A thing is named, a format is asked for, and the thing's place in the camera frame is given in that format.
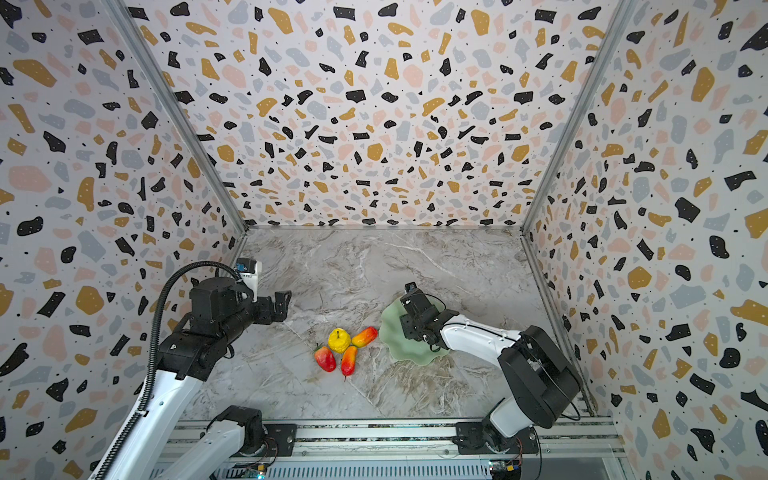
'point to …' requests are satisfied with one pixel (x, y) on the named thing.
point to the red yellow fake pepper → (349, 360)
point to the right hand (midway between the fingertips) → (409, 313)
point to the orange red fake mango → (365, 337)
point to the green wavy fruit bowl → (397, 343)
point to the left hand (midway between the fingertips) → (269, 287)
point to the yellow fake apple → (339, 340)
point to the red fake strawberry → (325, 358)
